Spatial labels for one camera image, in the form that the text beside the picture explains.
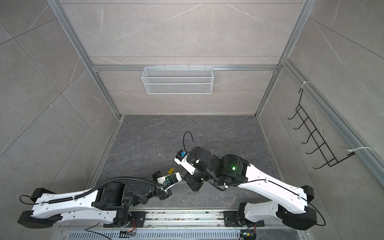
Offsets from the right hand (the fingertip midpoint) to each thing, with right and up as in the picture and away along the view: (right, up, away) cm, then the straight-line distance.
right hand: (185, 176), depth 61 cm
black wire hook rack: (+58, +7, -2) cm, 59 cm away
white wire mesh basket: (-8, +53, +40) cm, 67 cm away
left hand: (-3, +2, -1) cm, 3 cm away
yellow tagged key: (-11, -7, +32) cm, 34 cm away
